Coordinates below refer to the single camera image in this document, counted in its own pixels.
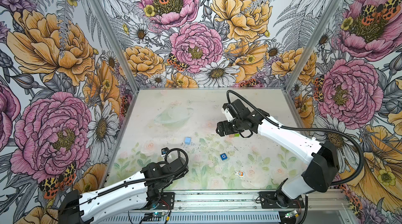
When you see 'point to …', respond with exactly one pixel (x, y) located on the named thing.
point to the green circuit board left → (156, 214)
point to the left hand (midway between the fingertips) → (174, 174)
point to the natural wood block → (231, 135)
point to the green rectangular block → (237, 135)
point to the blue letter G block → (223, 156)
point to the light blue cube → (187, 141)
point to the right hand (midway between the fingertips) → (225, 134)
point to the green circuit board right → (288, 215)
